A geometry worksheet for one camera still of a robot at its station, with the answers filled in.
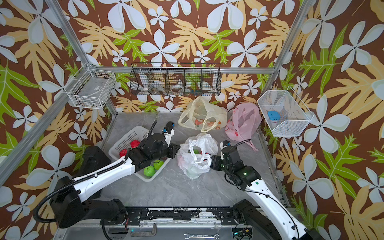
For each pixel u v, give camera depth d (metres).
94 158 0.77
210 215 0.75
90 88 0.86
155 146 0.59
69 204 0.39
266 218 0.55
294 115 0.77
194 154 0.72
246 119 1.13
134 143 0.95
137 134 0.99
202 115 1.16
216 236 0.69
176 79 0.96
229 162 0.57
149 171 0.83
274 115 0.84
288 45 0.80
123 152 0.91
